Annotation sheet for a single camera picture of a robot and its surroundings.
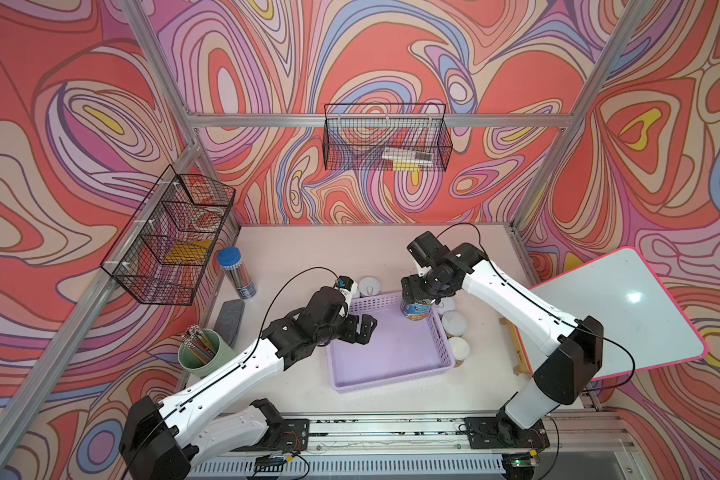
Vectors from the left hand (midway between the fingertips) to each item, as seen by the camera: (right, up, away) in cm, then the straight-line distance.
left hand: (365, 320), depth 75 cm
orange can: (+26, -3, +10) cm, 28 cm away
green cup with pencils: (-41, -7, -2) cm, 42 cm away
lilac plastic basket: (+10, -12, +14) cm, 21 cm away
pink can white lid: (+25, +1, +16) cm, 30 cm away
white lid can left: (+1, +6, +20) cm, 22 cm away
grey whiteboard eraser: (-43, -3, +16) cm, 46 cm away
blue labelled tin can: (+13, +2, +4) cm, 14 cm away
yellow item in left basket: (-43, +17, -3) cm, 47 cm away
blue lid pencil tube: (-41, +16, +13) cm, 46 cm away
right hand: (+15, +5, +5) cm, 17 cm away
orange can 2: (+26, -9, +5) cm, 28 cm away
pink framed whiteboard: (+60, +1, -11) cm, 61 cm away
